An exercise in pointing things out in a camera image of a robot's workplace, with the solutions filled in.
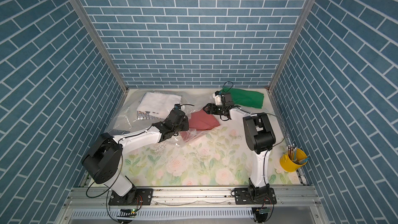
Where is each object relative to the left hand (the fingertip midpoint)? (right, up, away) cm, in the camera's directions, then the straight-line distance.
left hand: (191, 122), depth 90 cm
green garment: (+38, +15, +22) cm, 46 cm away
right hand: (+11, +8, +10) cm, 16 cm away
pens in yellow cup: (+50, -11, -18) cm, 54 cm away
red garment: (+4, 0, +9) cm, 10 cm away
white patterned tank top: (-24, +10, +11) cm, 29 cm away
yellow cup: (+50, -19, -15) cm, 55 cm away
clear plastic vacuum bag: (-40, +2, +2) cm, 40 cm away
